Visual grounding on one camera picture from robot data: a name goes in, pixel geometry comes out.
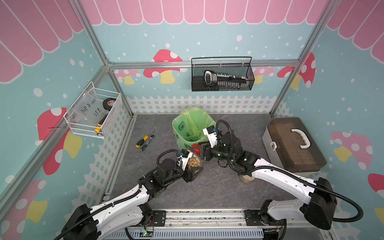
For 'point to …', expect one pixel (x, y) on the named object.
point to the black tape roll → (108, 102)
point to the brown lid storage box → (288, 145)
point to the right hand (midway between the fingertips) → (194, 147)
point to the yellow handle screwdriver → (141, 142)
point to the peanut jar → (195, 161)
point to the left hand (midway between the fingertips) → (198, 167)
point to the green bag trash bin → (188, 126)
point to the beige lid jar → (246, 179)
